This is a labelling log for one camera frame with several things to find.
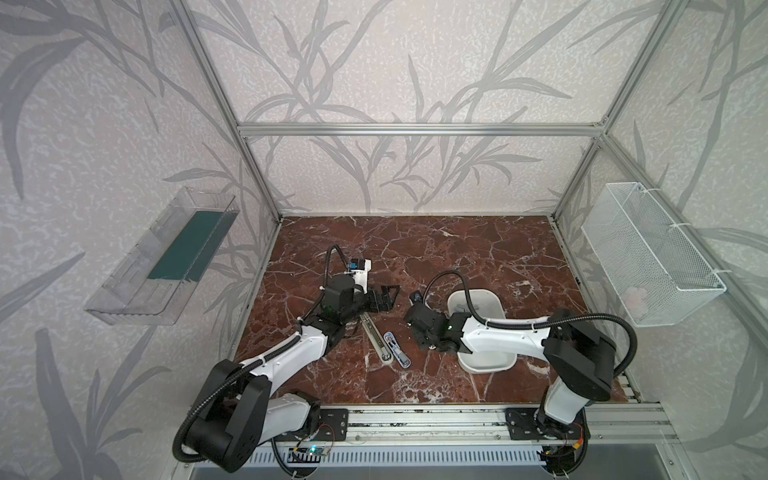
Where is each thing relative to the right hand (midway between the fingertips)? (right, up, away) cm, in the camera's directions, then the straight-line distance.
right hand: (421, 317), depth 89 cm
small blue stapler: (-7, -8, -4) cm, 12 cm away
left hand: (-9, +12, -5) cm, 16 cm away
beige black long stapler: (-13, -6, -3) cm, 15 cm away
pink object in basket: (+51, +9, -18) cm, 55 cm away
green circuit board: (-26, -27, -18) cm, 42 cm away
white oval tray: (+22, +3, +4) cm, 22 cm away
